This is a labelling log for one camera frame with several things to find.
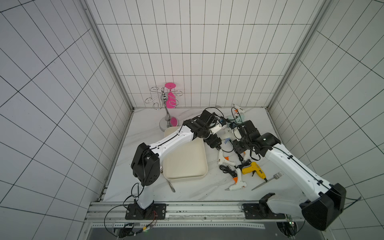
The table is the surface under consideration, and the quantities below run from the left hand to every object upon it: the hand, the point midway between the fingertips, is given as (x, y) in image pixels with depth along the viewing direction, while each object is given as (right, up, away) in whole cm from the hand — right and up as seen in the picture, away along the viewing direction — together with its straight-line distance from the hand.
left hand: (213, 140), depth 83 cm
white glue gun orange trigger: (+15, -25, -1) cm, 29 cm away
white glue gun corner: (+25, +19, +35) cm, 47 cm away
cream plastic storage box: (-14, -14, +10) cm, 22 cm away
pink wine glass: (-24, +22, +1) cm, 33 cm away
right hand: (+11, 0, -3) cm, 11 cm away
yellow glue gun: (+26, -17, +4) cm, 31 cm away
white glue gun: (+6, -14, +7) cm, 16 cm away
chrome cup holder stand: (-31, +25, +5) cm, 40 cm away
